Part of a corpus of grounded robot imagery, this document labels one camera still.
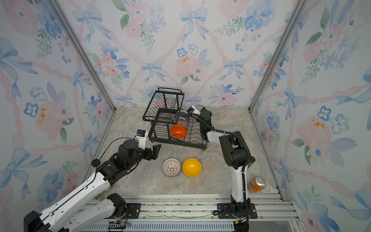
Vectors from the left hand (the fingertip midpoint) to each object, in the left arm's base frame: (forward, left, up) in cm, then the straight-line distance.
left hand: (153, 142), depth 76 cm
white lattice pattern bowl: (-5, -8, -20) cm, 22 cm away
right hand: (+32, -31, -3) cm, 44 cm away
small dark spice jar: (-6, +34, -12) cm, 37 cm away
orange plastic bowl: (+19, -12, -16) cm, 28 cm away
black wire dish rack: (+11, -8, +2) cm, 14 cm away
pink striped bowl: (+28, -14, -15) cm, 35 cm away
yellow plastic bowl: (-6, -21, -18) cm, 28 cm away
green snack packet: (-29, +11, +13) cm, 33 cm away
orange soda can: (-18, -53, -10) cm, 56 cm away
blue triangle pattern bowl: (+35, -14, -15) cm, 40 cm away
